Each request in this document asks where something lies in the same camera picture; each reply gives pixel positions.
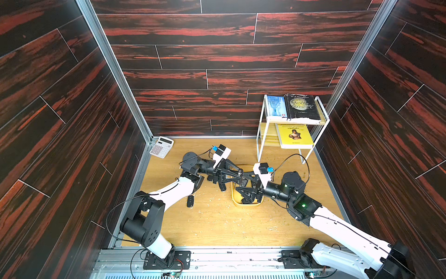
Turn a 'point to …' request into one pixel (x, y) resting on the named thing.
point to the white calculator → (162, 147)
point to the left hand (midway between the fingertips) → (238, 179)
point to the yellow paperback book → (295, 136)
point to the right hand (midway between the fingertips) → (243, 177)
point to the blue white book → (276, 107)
